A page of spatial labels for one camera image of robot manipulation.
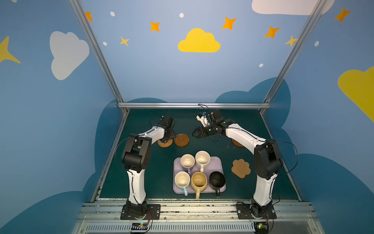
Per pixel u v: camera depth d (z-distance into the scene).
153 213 0.74
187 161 0.91
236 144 0.63
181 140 1.03
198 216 0.73
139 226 0.73
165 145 1.01
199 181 0.84
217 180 0.84
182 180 0.84
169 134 0.91
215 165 0.91
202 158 0.93
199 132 0.82
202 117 0.84
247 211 0.74
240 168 0.88
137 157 0.54
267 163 0.51
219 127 0.69
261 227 0.73
